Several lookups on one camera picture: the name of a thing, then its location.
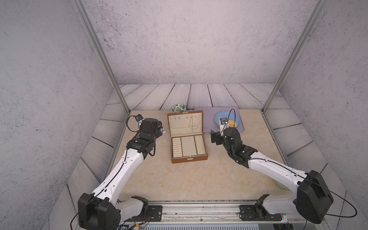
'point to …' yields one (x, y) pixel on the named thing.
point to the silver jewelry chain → (192, 126)
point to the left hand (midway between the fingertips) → (157, 127)
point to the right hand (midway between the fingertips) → (220, 128)
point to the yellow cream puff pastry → (231, 123)
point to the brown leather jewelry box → (188, 141)
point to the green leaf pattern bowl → (178, 108)
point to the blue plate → (229, 115)
